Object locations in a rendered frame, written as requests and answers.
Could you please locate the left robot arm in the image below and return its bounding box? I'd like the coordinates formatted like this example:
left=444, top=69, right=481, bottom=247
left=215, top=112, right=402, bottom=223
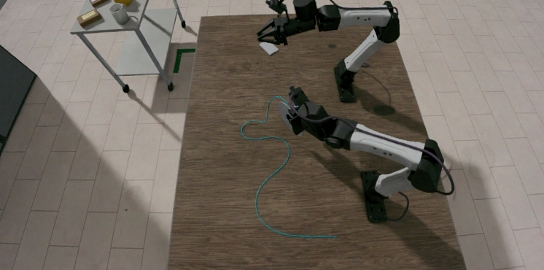
left=298, top=101, right=444, bottom=223

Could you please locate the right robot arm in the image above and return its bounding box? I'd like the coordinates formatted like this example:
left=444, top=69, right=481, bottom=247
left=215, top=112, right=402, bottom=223
left=293, top=0, right=400, bottom=102

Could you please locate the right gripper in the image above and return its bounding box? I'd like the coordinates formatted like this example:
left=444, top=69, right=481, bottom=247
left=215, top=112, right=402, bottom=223
left=257, top=0, right=301, bottom=46

